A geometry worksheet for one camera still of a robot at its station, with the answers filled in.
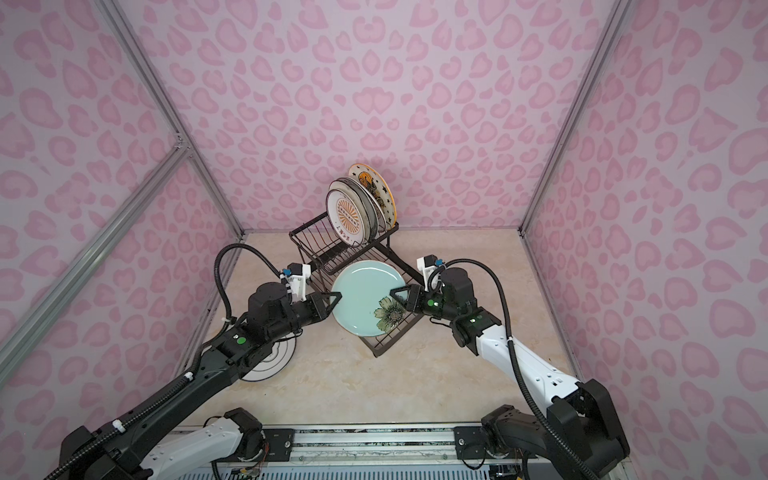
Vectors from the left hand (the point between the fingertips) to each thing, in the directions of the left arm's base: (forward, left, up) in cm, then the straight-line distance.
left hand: (344, 293), depth 73 cm
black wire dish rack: (+29, +12, -20) cm, 37 cm away
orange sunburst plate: (+24, +1, +3) cm, 24 cm away
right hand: (+1, -12, -2) cm, 12 cm away
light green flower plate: (-2, -5, -4) cm, 7 cm away
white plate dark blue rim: (+20, -8, +7) cm, 23 cm away
